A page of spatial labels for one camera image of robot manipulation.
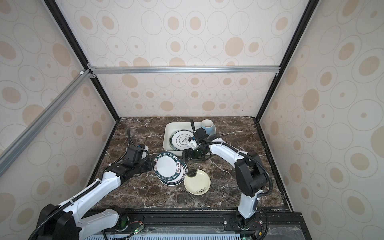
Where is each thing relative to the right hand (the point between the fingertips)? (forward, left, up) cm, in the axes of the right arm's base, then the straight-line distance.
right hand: (187, 160), depth 86 cm
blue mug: (+26, -14, 0) cm, 30 cm away
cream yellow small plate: (-11, -6, -9) cm, 15 cm away
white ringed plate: (+21, +7, -8) cm, 23 cm away
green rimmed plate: (-8, +5, -8) cm, 12 cm away
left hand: (-2, +15, +3) cm, 16 cm away
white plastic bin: (+29, +14, -4) cm, 33 cm away
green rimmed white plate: (-2, +12, -3) cm, 13 cm away
